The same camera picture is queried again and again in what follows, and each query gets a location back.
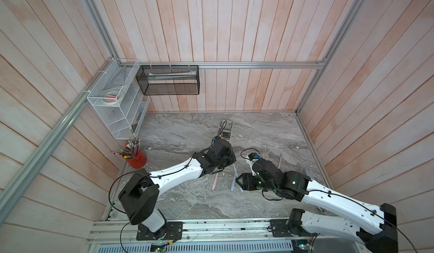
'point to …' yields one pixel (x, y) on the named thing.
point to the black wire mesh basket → (168, 80)
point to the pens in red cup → (131, 149)
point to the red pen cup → (138, 161)
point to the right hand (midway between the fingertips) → (239, 179)
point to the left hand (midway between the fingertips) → (236, 159)
